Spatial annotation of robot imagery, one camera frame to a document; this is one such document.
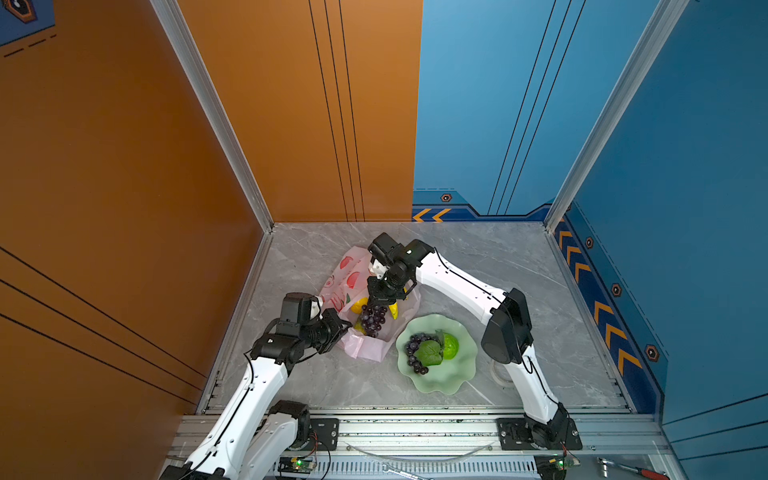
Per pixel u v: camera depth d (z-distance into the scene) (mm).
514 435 727
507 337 512
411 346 821
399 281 716
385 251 689
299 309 606
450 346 826
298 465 706
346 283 867
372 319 807
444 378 819
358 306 910
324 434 740
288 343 555
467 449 723
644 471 689
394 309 895
